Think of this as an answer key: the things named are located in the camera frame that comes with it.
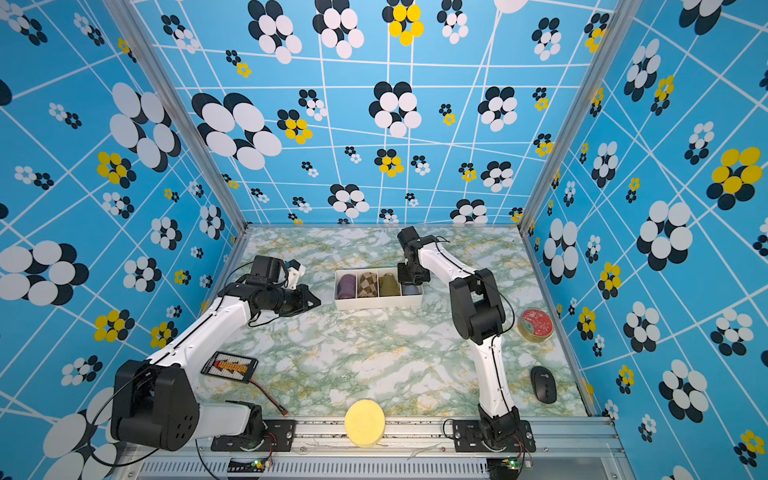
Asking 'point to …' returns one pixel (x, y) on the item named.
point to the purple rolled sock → (346, 287)
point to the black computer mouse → (544, 384)
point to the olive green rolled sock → (388, 286)
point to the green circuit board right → (510, 462)
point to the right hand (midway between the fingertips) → (410, 281)
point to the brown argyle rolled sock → (367, 285)
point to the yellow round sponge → (364, 423)
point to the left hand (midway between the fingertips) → (321, 300)
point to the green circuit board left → (257, 466)
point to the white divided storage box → (367, 286)
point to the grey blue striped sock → (410, 290)
